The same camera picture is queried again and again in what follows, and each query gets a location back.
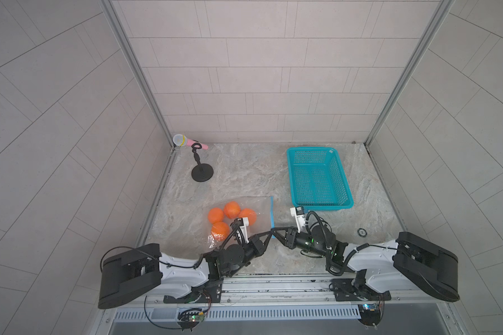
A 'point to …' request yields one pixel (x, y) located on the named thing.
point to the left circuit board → (190, 318)
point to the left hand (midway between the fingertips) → (277, 237)
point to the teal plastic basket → (317, 179)
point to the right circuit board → (370, 313)
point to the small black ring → (362, 232)
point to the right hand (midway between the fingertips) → (272, 235)
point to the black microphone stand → (201, 172)
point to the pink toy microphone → (181, 140)
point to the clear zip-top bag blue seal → (259, 210)
